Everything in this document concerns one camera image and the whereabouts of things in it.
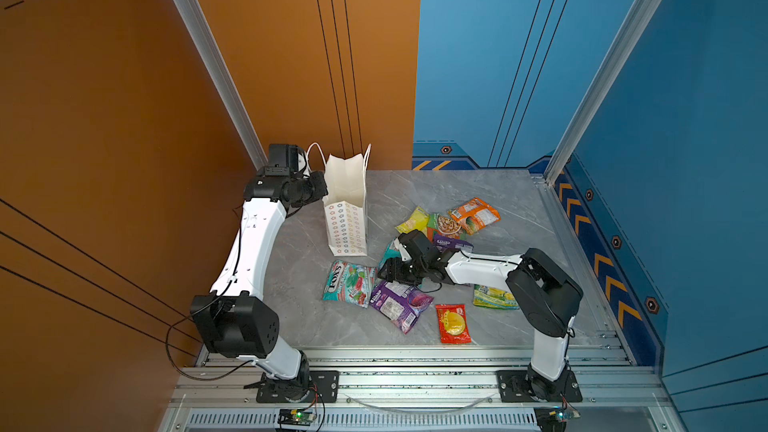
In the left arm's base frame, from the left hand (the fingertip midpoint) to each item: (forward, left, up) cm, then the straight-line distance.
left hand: (326, 182), depth 81 cm
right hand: (-16, -15, -24) cm, 33 cm away
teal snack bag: (-7, -18, -25) cm, 32 cm away
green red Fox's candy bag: (-18, -6, -24) cm, 31 cm away
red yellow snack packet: (-28, -36, -27) cm, 53 cm away
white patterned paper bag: (-6, -6, -1) cm, 9 cm away
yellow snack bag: (+5, -27, -24) cm, 37 cm away
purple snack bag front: (-24, -21, -25) cm, 40 cm away
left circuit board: (-50, +3, -29) cm, 58 cm away
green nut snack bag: (+5, -37, -26) cm, 46 cm away
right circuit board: (-49, -58, -29) cm, 81 cm away
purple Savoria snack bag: (-4, -35, -24) cm, 43 cm away
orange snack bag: (+8, -47, -24) cm, 54 cm away
